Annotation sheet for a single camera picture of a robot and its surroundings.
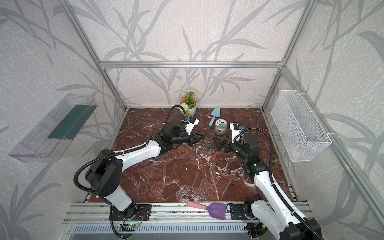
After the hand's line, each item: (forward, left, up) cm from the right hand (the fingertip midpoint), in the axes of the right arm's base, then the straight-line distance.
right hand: (220, 132), depth 77 cm
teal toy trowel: (+36, -2, -25) cm, 44 cm away
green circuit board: (-38, +43, -23) cm, 62 cm away
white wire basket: (-8, -33, +10) cm, 35 cm away
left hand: (+1, +8, -2) cm, 8 cm away
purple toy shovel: (-32, +2, -22) cm, 39 cm away
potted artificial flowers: (+32, +19, -10) cm, 38 cm away
